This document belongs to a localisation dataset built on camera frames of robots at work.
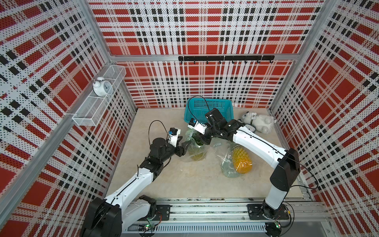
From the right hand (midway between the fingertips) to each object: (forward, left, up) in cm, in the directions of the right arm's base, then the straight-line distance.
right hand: (199, 134), depth 79 cm
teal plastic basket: (+40, +2, -19) cm, 44 cm away
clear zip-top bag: (+1, +6, 0) cm, 6 cm away
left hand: (-1, +7, -2) cm, 7 cm away
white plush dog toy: (+18, -45, -14) cm, 50 cm away
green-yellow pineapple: (-10, +1, 0) cm, 10 cm away
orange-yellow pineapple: (-10, -24, -12) cm, 28 cm away
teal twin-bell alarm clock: (+18, -37, -18) cm, 45 cm away
